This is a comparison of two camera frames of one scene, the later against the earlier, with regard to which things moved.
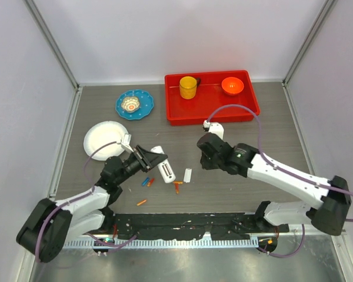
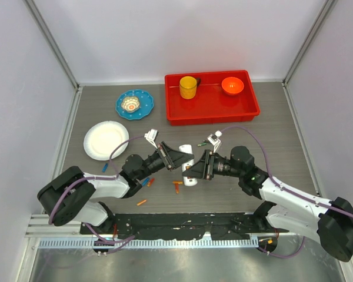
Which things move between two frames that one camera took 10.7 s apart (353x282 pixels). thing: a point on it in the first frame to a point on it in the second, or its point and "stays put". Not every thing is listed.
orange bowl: [232, 85] stays put
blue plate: [146, 106] stays put
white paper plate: [101, 133] stays put
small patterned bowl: [130, 104] stays put
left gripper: [147, 160] to [174, 158]
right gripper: [205, 164] to [204, 168]
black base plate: [195, 226] stays put
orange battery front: [142, 202] stays put
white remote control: [165, 167] to [187, 148]
